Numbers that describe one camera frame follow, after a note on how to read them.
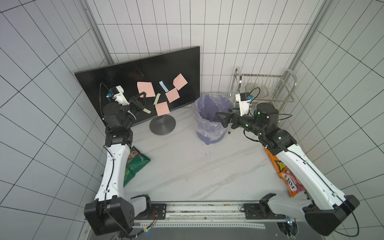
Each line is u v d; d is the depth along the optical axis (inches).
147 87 26.7
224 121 22.6
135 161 32.9
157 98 32.6
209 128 29.6
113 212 15.0
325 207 15.1
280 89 42.0
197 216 28.6
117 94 22.8
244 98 21.4
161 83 31.3
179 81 32.9
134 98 22.9
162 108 34.1
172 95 33.8
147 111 32.9
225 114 22.1
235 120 21.8
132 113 22.9
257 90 36.3
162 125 42.8
